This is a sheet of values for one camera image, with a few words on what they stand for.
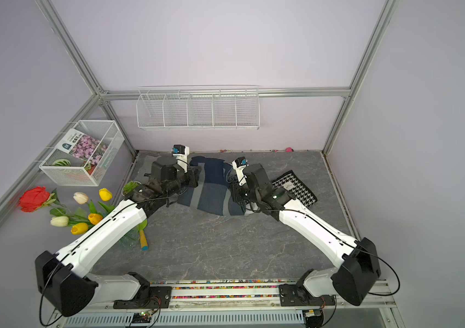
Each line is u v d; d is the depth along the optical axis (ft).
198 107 3.26
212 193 2.64
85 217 2.28
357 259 1.34
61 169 2.31
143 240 2.78
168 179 1.88
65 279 1.24
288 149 4.07
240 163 2.18
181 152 2.12
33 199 1.93
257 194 1.86
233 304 2.41
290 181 3.34
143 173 3.54
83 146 2.45
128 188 3.02
